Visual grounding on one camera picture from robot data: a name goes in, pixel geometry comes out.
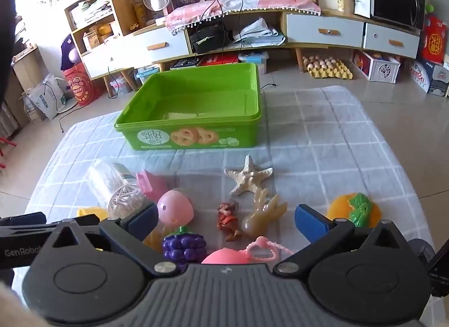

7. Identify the black bag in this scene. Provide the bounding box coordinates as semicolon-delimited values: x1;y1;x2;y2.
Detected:
191;25;234;54

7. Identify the red printed bag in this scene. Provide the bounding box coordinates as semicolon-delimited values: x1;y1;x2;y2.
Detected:
62;63;102;107

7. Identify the black power cable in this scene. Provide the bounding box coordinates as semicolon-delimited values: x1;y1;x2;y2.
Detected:
238;0;246;59

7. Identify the black microwave oven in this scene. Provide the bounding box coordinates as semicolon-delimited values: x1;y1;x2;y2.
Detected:
354;0;427;34

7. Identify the pink tasselled cloth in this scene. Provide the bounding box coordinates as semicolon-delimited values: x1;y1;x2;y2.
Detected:
165;0;321;35

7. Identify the white plastic crate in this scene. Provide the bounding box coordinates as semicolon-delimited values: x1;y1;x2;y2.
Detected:
352;49;401;83

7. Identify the pink egg toy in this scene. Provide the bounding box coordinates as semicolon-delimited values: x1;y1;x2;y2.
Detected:
157;189;194;226

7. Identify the yellow plastic cup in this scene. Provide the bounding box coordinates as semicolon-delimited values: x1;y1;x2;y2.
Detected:
76;206;109;222

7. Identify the purple grape toy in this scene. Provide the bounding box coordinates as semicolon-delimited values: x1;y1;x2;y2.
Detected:
162;227;207;264

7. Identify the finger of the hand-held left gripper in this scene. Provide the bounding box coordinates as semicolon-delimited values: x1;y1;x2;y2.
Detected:
0;212;100;240

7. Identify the checked grey tablecloth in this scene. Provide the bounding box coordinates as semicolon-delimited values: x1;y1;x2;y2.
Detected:
21;85;439;278

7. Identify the white starfish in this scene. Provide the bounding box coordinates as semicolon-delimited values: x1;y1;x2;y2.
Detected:
224;154;273;197

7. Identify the white and blue carton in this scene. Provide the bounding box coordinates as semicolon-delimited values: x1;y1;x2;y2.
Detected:
407;58;449;97

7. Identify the white sack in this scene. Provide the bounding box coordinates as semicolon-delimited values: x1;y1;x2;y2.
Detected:
26;74;65;120

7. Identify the brown squirrel figurine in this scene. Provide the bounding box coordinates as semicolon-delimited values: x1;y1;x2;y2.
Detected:
216;201;243;242

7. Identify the clear cotton swab jar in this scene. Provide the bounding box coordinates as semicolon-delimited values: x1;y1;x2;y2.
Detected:
88;158;148;224

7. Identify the wood and white TV cabinet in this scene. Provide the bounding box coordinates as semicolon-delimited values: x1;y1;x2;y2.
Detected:
64;0;421;97

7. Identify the red gift box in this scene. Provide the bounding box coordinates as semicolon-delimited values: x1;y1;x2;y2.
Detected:
419;16;448;64

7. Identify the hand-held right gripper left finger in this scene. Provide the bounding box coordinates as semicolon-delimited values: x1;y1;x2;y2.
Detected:
42;203;179;276

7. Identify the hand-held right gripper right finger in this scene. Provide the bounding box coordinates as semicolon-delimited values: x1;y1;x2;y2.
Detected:
272;204;414;276

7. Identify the pink card box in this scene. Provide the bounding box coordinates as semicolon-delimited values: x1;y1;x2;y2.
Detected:
136;170;169;201

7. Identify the yellow egg tray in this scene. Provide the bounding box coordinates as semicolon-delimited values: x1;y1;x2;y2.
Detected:
302;55;353;79

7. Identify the stack of papers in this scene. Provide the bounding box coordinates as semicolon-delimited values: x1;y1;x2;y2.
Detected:
233;18;285;47

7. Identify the clear storage box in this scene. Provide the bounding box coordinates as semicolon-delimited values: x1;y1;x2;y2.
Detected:
136;66;159;85
239;51;269;75

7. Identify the green plastic box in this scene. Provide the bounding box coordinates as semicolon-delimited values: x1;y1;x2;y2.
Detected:
114;63;263;151

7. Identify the pink round toy with strap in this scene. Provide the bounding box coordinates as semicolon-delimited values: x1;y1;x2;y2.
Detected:
201;236;293;265

